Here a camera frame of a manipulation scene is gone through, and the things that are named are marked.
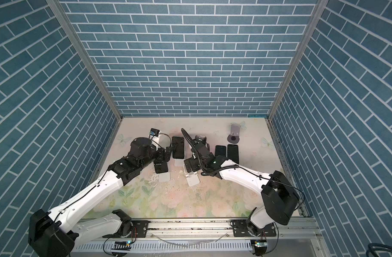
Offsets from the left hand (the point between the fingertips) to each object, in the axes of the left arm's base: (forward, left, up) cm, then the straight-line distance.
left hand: (169, 146), depth 78 cm
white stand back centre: (+4, -2, -23) cm, 23 cm away
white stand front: (-9, -11, -3) cm, 15 cm away
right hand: (-2, -12, -9) cm, 15 cm away
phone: (+10, -37, -21) cm, 44 cm away
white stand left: (-6, +5, -22) cm, 24 cm away
